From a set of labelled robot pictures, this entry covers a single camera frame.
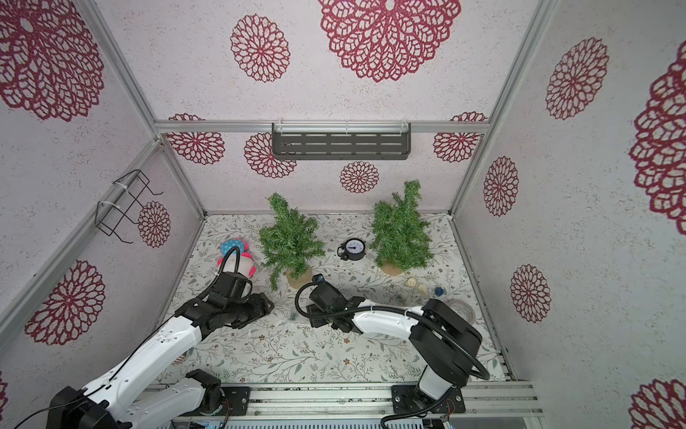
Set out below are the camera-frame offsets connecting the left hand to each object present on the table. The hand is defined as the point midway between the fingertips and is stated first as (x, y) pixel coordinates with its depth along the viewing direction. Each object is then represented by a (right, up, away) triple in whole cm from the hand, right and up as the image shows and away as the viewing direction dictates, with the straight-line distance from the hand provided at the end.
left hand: (269, 311), depth 82 cm
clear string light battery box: (+6, -4, +8) cm, 10 cm away
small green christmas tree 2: (+41, +22, +2) cm, 47 cm away
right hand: (+13, 0, +5) cm, 13 cm away
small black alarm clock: (+27, +18, +24) cm, 40 cm away
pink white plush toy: (-17, +14, +13) cm, 25 cm away
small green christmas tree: (+8, +21, -8) cm, 24 cm away
